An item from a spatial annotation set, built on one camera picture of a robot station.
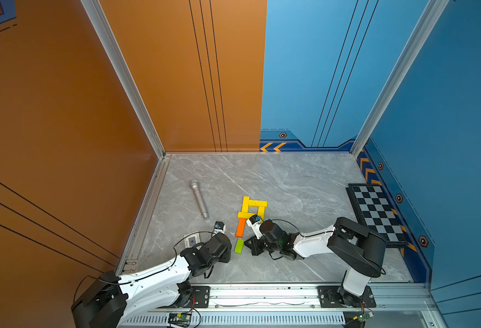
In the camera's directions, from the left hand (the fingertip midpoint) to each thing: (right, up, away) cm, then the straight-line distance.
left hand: (229, 244), depth 86 cm
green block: (+4, -1, -1) cm, 4 cm away
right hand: (+7, 0, 0) cm, 7 cm away
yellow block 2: (+13, +16, +12) cm, 23 cm away
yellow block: (+7, +15, +11) cm, 20 cm away
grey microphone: (-19, +24, +16) cm, 35 cm away
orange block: (+5, +6, +5) cm, 9 cm away
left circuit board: (-16, -21, -15) cm, 30 cm away
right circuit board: (+48, -19, -16) cm, 54 cm away
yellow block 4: (+14, +12, +8) cm, 20 cm away
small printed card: (-16, +2, 0) cm, 16 cm away
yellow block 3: (+7, +11, +8) cm, 15 cm away
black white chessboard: (+65, +12, +6) cm, 67 cm away
